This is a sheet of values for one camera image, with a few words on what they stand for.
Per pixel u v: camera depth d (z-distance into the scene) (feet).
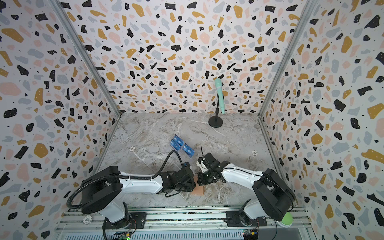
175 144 3.09
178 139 3.11
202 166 2.58
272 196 1.43
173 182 2.12
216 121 3.83
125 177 1.59
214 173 2.13
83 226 2.35
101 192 1.42
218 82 3.12
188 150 2.95
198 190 2.56
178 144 3.04
